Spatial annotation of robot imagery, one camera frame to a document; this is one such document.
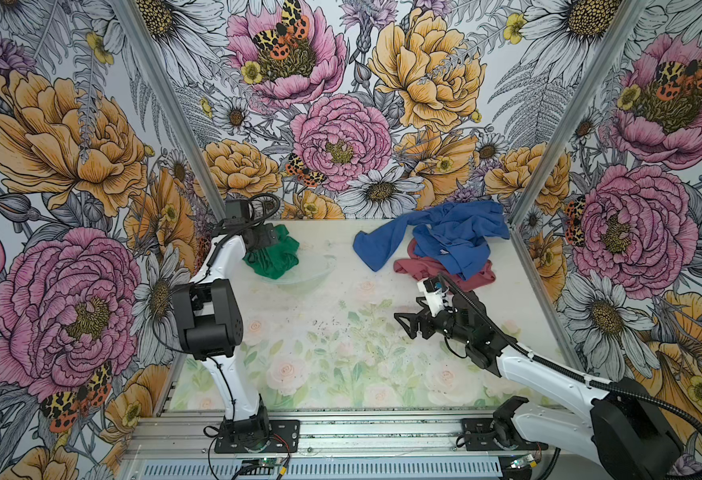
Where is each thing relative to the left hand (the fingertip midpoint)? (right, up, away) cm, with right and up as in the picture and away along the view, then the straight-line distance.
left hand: (259, 245), depth 96 cm
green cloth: (+4, -5, +9) cm, 11 cm away
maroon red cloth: (+52, -8, +6) cm, 53 cm away
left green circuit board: (+11, -51, -25) cm, 58 cm away
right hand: (+45, -19, -14) cm, 51 cm away
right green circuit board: (+70, -51, -25) cm, 90 cm away
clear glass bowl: (+15, -9, +13) cm, 22 cm away
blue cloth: (+67, +4, +15) cm, 69 cm away
